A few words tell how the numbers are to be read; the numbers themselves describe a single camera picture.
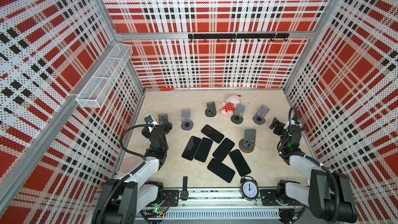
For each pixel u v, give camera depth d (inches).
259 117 38.8
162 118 32.1
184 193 29.5
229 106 40.9
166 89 50.1
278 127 31.0
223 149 35.6
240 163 33.1
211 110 40.8
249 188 29.4
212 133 38.7
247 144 34.0
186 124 39.9
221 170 33.0
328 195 16.3
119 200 16.3
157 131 26.1
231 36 35.0
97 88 35.8
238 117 40.5
